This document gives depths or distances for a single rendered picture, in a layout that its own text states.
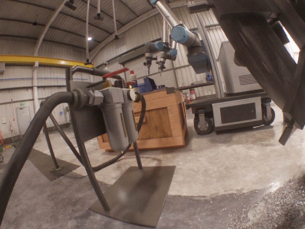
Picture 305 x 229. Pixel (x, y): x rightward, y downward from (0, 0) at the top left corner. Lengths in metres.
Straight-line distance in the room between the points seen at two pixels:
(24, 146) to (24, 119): 10.00
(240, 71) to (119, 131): 1.10
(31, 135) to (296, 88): 0.55
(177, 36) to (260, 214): 1.18
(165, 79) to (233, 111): 8.17
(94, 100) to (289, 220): 0.69
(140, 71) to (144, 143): 9.17
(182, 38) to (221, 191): 1.04
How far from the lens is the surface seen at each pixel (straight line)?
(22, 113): 10.30
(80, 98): 0.35
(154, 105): 0.91
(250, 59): 0.34
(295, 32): 0.41
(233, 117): 1.14
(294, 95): 0.34
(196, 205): 0.50
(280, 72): 0.34
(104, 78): 0.38
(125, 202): 0.56
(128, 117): 0.52
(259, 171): 0.67
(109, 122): 0.45
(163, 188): 0.59
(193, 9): 0.30
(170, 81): 8.97
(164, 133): 0.95
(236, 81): 1.21
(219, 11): 0.30
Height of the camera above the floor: 0.37
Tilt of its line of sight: 4 degrees down
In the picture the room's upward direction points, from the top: 11 degrees counter-clockwise
